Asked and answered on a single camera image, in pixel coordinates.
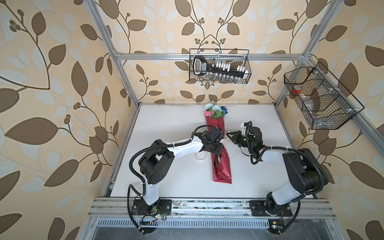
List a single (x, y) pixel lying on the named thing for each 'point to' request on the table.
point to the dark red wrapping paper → (221, 165)
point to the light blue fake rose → (216, 112)
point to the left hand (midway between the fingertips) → (221, 148)
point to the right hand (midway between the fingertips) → (226, 134)
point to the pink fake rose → (207, 113)
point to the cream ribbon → (202, 155)
